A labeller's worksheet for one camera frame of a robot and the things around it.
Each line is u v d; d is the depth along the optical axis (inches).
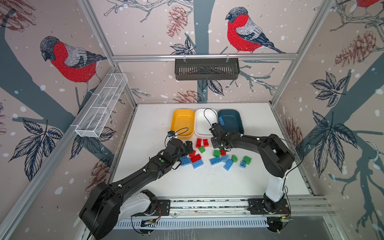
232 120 43.4
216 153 36.4
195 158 35.5
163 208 28.9
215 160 35.5
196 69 42.1
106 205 15.7
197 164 34.5
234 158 35.5
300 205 29.7
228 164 34.4
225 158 35.3
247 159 33.9
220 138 29.4
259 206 28.8
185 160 36.5
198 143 38.4
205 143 38.2
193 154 36.2
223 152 36.3
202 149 37.4
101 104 31.2
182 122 42.7
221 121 41.9
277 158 19.5
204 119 43.9
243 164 34.5
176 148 24.9
